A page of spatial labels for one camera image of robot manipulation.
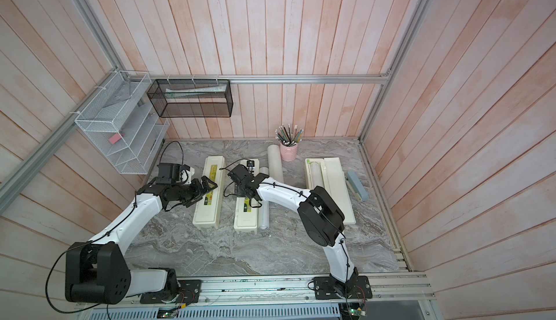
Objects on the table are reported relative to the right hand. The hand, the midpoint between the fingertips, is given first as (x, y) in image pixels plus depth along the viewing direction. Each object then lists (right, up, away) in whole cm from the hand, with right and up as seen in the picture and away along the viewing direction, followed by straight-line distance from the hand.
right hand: (246, 188), depth 93 cm
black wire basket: (-29, +44, +13) cm, 54 cm away
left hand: (-13, -1, -8) cm, 16 cm away
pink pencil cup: (+19, +16, +14) cm, 29 cm away
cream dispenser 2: (+1, -10, -10) cm, 14 cm away
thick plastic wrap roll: (+12, +12, +11) cm, 21 cm away
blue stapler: (+49, +1, +2) cm, 50 cm away
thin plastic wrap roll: (+8, -9, -3) cm, 13 cm away
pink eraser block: (-50, +21, -11) cm, 55 cm away
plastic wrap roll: (+32, +6, +5) cm, 33 cm away
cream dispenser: (-14, -8, -10) cm, 19 cm away
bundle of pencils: (+19, +23, +14) cm, 33 cm away
